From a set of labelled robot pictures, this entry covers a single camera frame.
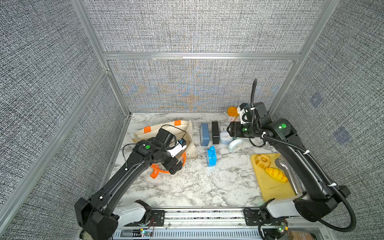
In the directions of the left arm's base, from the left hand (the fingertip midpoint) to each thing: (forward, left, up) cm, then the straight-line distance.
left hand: (176, 159), depth 74 cm
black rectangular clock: (+25, -25, -12) cm, 37 cm away
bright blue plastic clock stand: (+5, -19, -9) cm, 22 cm away
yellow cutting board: (-8, -53, -18) cm, 57 cm away
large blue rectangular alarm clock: (+27, -18, -17) cm, 36 cm away
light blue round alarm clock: (+22, -31, -15) cm, 41 cm away
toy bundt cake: (+4, -51, -15) cm, 53 cm away
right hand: (+9, -27, +14) cm, 32 cm away
